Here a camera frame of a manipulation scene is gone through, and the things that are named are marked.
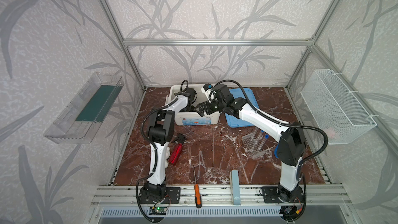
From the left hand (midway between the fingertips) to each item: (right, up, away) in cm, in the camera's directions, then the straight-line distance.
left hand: (189, 110), depth 103 cm
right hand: (+9, +6, -20) cm, 23 cm away
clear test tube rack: (+39, -20, -14) cm, 46 cm away
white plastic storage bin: (+5, -3, -12) cm, 13 cm away
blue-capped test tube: (+43, -16, -20) cm, 50 cm away
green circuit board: (-11, -45, -32) cm, 56 cm away
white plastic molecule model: (-9, -22, -19) cm, 31 cm away
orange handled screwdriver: (+9, -40, -33) cm, 52 cm away
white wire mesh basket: (+67, -1, -42) cm, 79 cm away
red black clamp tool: (-4, -21, -17) cm, 27 cm away
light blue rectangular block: (+26, -37, -33) cm, 56 cm away
